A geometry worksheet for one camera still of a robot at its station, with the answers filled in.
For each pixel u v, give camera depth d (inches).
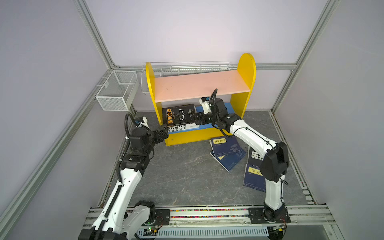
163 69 36.7
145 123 25.7
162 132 26.7
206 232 27.8
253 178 33.9
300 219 29.2
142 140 21.3
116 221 15.5
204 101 29.7
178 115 36.0
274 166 19.5
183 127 35.2
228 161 36.3
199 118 29.6
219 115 25.8
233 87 30.3
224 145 38.0
